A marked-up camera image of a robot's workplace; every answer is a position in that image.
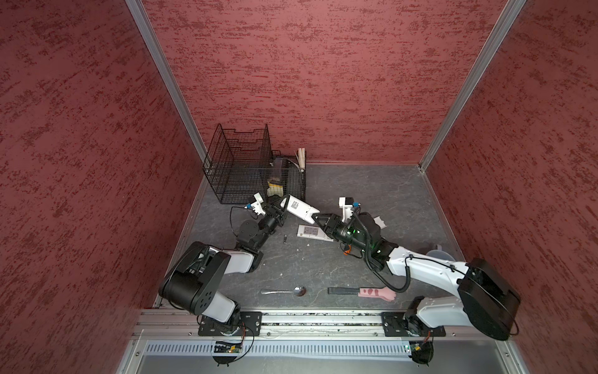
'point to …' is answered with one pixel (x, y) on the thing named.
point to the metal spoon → (298, 291)
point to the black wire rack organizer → (241, 166)
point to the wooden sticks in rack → (301, 158)
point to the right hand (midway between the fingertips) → (311, 222)
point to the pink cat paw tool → (382, 293)
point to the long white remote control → (312, 231)
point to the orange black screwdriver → (348, 251)
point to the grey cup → (440, 253)
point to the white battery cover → (381, 223)
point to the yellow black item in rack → (275, 188)
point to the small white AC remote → (299, 208)
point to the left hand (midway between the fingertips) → (293, 199)
